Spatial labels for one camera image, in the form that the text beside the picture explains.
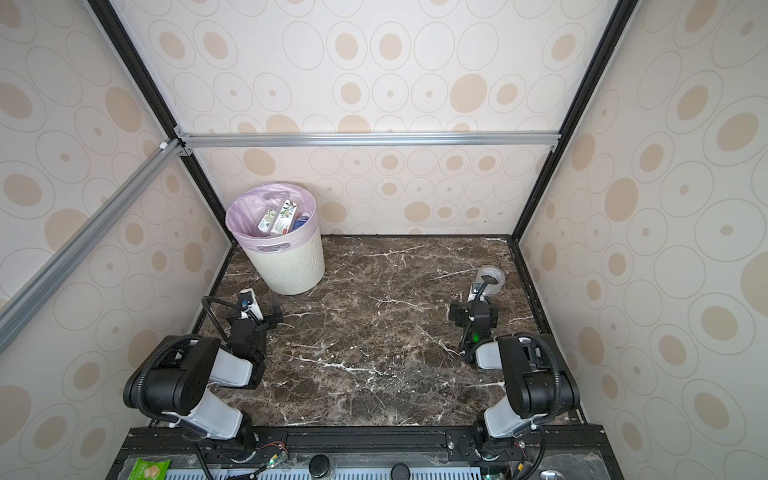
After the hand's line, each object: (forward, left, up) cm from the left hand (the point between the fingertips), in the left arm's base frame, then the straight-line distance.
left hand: (265, 292), depth 89 cm
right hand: (+2, -64, -6) cm, 65 cm away
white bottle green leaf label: (+19, -5, +11) cm, 23 cm away
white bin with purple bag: (+7, -5, +5) cm, 10 cm away
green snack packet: (-43, +17, -8) cm, 47 cm away
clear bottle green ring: (+20, +3, +9) cm, 22 cm away
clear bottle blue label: (+22, -9, +9) cm, 25 cm away
